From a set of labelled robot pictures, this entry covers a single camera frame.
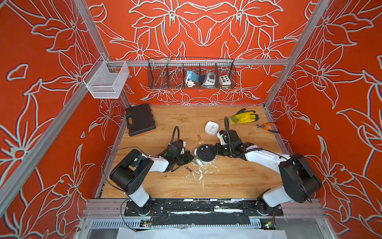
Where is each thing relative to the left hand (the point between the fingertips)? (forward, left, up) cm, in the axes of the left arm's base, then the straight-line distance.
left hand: (195, 157), depth 90 cm
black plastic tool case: (+24, +41, +5) cm, 48 cm away
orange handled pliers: (+28, -49, 0) cm, 56 cm away
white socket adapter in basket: (+38, -7, +31) cm, 49 cm away
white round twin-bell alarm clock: (+1, -6, +3) cm, 7 cm away
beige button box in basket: (+42, -16, +28) cm, 53 cm away
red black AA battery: (-8, +3, -1) cm, 9 cm away
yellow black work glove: (+35, -35, +1) cm, 49 cm away
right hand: (+2, -7, +6) cm, 9 cm away
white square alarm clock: (+22, -10, +2) cm, 24 cm away
